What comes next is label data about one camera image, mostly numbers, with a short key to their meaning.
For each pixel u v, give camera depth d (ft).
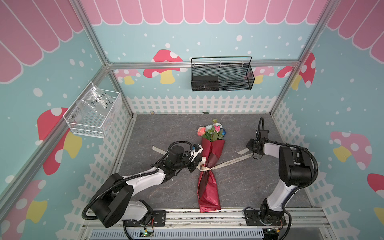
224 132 3.43
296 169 1.63
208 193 2.60
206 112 4.09
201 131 3.46
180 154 2.17
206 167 2.86
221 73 3.08
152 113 4.05
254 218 2.43
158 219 2.44
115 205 1.39
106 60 2.88
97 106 2.37
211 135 3.31
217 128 3.35
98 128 2.06
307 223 2.44
